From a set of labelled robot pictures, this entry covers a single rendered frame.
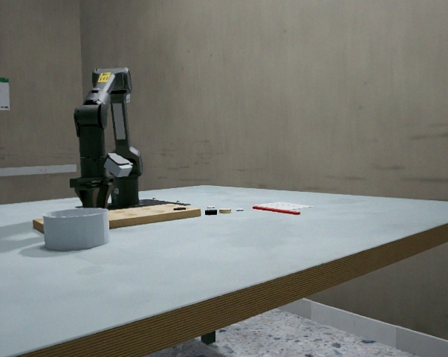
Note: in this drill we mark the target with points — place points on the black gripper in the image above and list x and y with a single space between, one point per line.
99 191

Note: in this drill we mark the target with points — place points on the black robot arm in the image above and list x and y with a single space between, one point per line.
90 131

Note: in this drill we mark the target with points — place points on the tan tray with round pockets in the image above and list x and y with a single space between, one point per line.
140 216

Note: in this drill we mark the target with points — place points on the light grey round tub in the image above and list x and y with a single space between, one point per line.
86 228

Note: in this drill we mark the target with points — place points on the white paper sheet with printed lines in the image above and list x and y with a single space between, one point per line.
284 206

